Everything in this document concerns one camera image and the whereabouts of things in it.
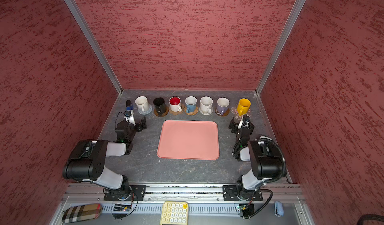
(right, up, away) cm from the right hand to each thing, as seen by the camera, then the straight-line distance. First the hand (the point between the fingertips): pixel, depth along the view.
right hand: (239, 120), depth 92 cm
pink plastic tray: (-32, -13, +4) cm, 35 cm away
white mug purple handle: (-8, +10, +14) cm, 19 cm away
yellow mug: (+5, +9, +8) cm, 13 cm away
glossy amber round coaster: (-6, +4, +12) cm, 14 cm away
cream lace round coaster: (-20, +3, +14) cm, 24 cm away
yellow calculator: (-37, -40, -25) cm, 60 cm away
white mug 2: (-20, +10, +13) cm, 26 cm away
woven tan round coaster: (-31, +3, +15) cm, 34 cm away
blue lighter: (-76, +9, +14) cm, 78 cm away
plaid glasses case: (-81, -39, -26) cm, 94 cm away
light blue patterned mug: (-31, +12, +12) cm, 36 cm away
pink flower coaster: (+3, +2, +13) cm, 14 cm away
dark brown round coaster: (-50, +4, +14) cm, 52 cm away
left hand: (-65, +1, +2) cm, 65 cm away
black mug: (-52, +9, +8) cm, 54 cm away
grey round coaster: (-64, +4, +14) cm, 65 cm away
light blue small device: (+11, -39, -24) cm, 47 cm away
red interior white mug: (-43, +10, +14) cm, 46 cm away
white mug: (-66, +11, +12) cm, 68 cm away
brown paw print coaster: (-41, +4, +15) cm, 44 cm away
